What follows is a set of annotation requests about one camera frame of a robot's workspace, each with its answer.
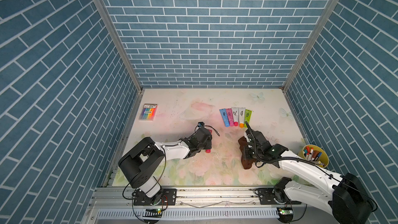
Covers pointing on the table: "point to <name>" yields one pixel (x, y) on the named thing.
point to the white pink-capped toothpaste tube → (235, 113)
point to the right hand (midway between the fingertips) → (243, 151)
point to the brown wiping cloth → (247, 164)
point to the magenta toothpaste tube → (230, 117)
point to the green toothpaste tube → (247, 116)
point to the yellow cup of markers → (314, 154)
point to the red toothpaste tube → (209, 151)
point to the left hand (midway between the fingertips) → (213, 142)
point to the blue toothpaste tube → (224, 114)
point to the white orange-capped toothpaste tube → (241, 114)
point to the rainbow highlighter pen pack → (148, 112)
